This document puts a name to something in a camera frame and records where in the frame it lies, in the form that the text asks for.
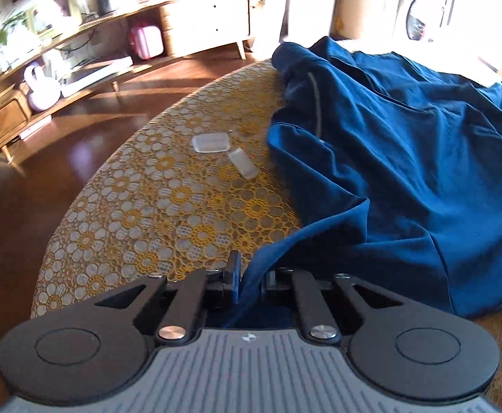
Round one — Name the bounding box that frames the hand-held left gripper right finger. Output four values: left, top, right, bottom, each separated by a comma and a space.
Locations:
264, 267, 393, 347

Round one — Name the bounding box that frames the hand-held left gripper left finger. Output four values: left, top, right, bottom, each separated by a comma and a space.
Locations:
93, 250, 242, 348

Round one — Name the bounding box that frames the blue shirt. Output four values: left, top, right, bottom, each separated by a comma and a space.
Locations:
223, 35, 502, 328

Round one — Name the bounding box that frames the clear plastic piece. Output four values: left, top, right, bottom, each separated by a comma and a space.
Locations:
227, 147, 259, 181
191, 131, 231, 154

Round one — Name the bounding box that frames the floral lace tablecloth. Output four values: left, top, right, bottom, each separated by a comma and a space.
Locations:
31, 57, 502, 413

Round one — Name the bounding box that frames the white flat box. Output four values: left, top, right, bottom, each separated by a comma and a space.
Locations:
58, 55, 134, 98

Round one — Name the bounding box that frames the white power strip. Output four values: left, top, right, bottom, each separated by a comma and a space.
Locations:
18, 113, 54, 141

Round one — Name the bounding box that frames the pink case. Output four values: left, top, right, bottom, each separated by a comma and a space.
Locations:
129, 24, 165, 61

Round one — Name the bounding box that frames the white plant pot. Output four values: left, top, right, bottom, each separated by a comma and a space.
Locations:
260, 0, 291, 49

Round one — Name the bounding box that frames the wooden TV cabinet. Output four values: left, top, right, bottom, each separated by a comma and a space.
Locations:
0, 0, 254, 165

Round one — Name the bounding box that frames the washing machine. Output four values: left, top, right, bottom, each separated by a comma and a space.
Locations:
398, 0, 455, 44

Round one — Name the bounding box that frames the small potted plant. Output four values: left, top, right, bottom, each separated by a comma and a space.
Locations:
0, 10, 29, 53

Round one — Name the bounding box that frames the green picture frame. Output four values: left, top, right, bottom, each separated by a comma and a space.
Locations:
28, 0, 82, 38

